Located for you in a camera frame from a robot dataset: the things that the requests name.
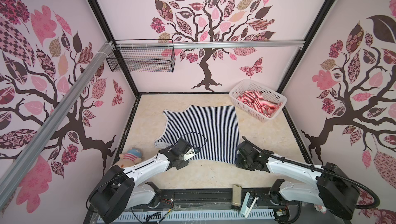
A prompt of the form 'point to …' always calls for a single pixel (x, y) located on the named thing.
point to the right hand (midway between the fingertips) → (236, 161)
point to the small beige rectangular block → (236, 195)
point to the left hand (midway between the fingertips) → (181, 157)
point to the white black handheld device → (248, 203)
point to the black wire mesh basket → (145, 56)
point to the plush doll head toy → (133, 156)
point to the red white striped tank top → (254, 99)
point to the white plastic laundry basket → (268, 94)
